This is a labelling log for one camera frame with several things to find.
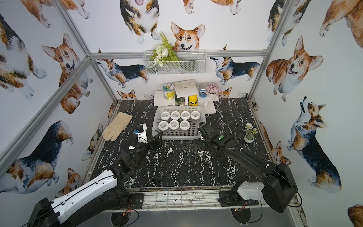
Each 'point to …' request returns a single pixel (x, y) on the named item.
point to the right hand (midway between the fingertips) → (202, 139)
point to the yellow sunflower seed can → (169, 92)
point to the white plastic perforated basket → (191, 134)
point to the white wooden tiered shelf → (184, 89)
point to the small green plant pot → (179, 101)
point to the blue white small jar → (202, 91)
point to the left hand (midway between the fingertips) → (155, 128)
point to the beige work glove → (120, 121)
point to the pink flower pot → (212, 89)
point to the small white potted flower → (249, 138)
